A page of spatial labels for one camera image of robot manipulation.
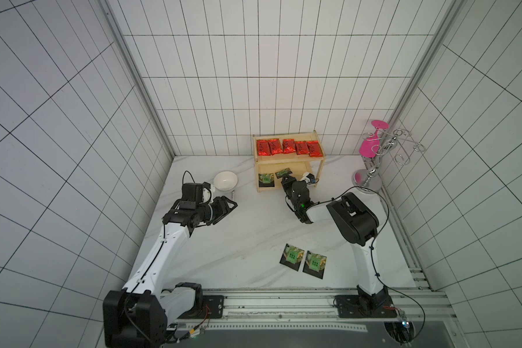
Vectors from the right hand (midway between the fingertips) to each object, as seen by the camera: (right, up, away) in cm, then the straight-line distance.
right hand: (274, 173), depth 99 cm
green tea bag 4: (+15, -35, -17) cm, 42 cm away
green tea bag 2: (+6, +1, +4) cm, 7 cm away
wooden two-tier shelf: (+2, +8, -7) cm, 11 cm away
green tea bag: (-4, -3, +8) cm, 9 cm away
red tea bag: (+17, +11, -7) cm, 22 cm away
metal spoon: (-20, -11, +4) cm, 23 cm away
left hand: (-17, -14, -20) cm, 30 cm away
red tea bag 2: (+12, +12, -7) cm, 18 cm away
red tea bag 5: (-5, +11, -7) cm, 14 cm away
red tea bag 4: (0, +12, -6) cm, 14 cm away
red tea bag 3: (+6, +12, -6) cm, 15 cm away
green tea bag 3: (+6, -33, -15) cm, 37 cm away
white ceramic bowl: (-24, -4, +5) cm, 25 cm away
